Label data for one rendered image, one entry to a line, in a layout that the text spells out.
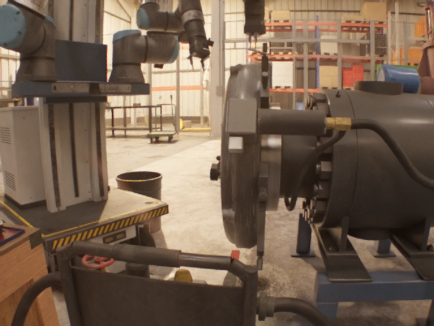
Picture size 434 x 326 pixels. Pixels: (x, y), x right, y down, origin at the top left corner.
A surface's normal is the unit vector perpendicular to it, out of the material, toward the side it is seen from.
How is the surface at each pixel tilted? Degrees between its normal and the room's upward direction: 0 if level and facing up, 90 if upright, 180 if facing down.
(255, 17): 103
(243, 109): 68
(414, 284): 90
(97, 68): 90
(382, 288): 90
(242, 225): 118
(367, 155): 78
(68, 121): 90
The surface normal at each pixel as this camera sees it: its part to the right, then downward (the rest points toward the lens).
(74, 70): 0.78, 0.11
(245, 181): -0.16, 0.23
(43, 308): 0.99, 0.03
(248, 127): -0.14, -0.22
